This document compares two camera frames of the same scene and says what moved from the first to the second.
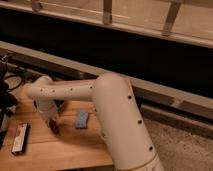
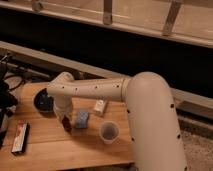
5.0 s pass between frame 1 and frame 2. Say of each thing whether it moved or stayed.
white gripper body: moved
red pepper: moved
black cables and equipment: stayed
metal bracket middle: stayed
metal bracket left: stayed
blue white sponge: stayed
